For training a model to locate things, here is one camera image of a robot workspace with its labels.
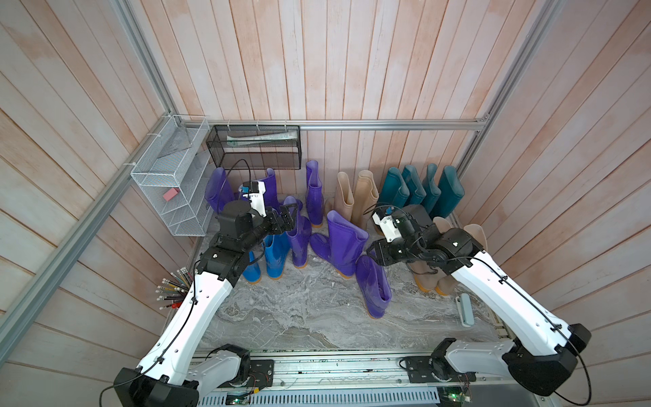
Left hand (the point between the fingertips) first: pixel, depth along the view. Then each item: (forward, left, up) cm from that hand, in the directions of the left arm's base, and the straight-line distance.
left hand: (285, 210), depth 71 cm
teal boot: (+16, -49, -6) cm, 51 cm away
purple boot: (+15, +25, -7) cm, 30 cm away
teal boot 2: (+15, -56, -7) cm, 58 cm away
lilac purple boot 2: (-2, -18, -16) cm, 24 cm away
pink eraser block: (+11, +40, -5) cm, 42 cm away
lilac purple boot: (-3, -3, -10) cm, 11 cm away
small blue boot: (-6, +14, -27) cm, 31 cm away
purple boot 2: (+25, +10, -13) cm, 30 cm away
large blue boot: (-1, +5, -18) cm, 19 cm away
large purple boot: (-17, -25, -11) cm, 32 cm away
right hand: (-8, -25, -7) cm, 27 cm away
